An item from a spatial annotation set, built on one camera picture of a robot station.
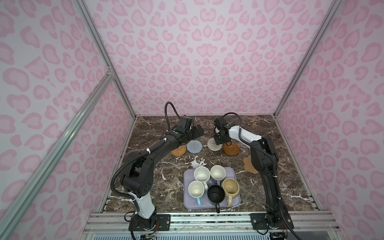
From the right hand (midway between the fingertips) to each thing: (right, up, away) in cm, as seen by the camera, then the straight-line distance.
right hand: (220, 139), depth 103 cm
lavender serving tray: (-19, -30, -27) cm, 45 cm away
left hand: (-14, +7, -14) cm, 21 cm away
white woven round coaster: (-5, -4, -2) cm, 7 cm away
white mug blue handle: (-16, -26, -21) cm, 37 cm away
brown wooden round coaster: (+7, -7, -3) cm, 11 cm away
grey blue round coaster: (-18, -5, -2) cm, 18 cm away
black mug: (-5, -27, -23) cm, 36 cm away
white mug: (-13, -19, -16) cm, 28 cm away
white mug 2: (-4, -18, -17) cm, 25 cm away
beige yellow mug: (+3, -25, -21) cm, 33 cm away
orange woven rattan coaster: (-28, -8, -5) cm, 29 cm away
